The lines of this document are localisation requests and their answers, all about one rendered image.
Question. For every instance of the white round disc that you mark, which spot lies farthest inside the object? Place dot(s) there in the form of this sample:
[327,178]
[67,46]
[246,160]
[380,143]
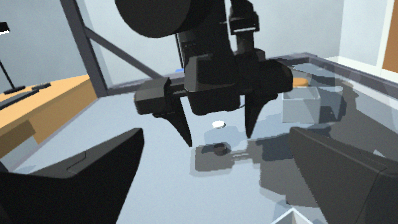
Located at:
[218,124]

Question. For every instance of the white open-top square box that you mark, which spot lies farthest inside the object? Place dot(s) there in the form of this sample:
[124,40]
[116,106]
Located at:
[292,216]

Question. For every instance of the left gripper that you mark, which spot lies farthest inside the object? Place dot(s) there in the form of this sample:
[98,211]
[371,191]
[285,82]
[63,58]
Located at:
[162,98]

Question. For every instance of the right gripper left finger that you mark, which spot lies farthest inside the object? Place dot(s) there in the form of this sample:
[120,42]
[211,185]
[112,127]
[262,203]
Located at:
[87,188]

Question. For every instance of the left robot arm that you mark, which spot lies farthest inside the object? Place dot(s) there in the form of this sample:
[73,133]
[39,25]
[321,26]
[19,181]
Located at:
[212,82]

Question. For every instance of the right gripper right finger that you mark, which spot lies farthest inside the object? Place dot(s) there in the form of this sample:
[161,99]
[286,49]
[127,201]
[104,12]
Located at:
[350,185]

